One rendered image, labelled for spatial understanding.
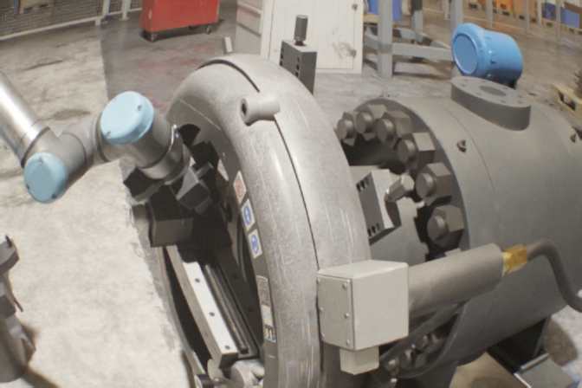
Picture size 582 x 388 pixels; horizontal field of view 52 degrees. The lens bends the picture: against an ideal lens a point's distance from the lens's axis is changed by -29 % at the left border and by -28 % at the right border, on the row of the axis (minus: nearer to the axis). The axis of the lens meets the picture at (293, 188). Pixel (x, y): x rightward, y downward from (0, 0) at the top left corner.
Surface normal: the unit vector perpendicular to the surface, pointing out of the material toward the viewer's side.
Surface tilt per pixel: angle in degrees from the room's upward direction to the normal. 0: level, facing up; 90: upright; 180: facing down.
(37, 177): 93
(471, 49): 90
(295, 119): 28
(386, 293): 68
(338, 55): 90
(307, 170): 42
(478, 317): 95
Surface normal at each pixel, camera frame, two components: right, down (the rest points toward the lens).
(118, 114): -0.26, -0.39
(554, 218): 0.40, -0.09
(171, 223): 0.36, 0.72
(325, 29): 0.32, 0.38
